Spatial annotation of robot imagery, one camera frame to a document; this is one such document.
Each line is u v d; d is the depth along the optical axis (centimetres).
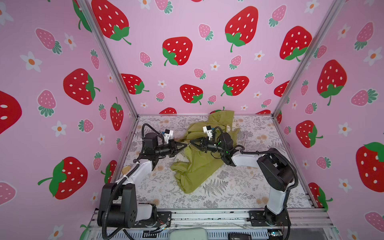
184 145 80
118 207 42
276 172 50
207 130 81
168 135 78
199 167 92
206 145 74
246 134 110
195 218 76
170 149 73
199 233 68
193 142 79
